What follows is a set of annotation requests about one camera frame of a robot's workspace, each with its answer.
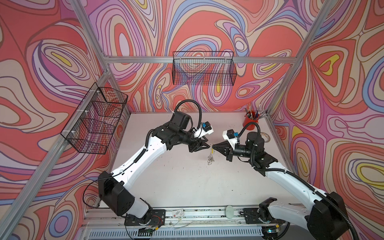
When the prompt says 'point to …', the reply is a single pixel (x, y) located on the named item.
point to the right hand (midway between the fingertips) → (215, 149)
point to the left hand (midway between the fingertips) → (209, 142)
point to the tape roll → (266, 137)
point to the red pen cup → (246, 120)
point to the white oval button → (229, 212)
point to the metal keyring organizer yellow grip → (210, 157)
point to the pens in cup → (255, 115)
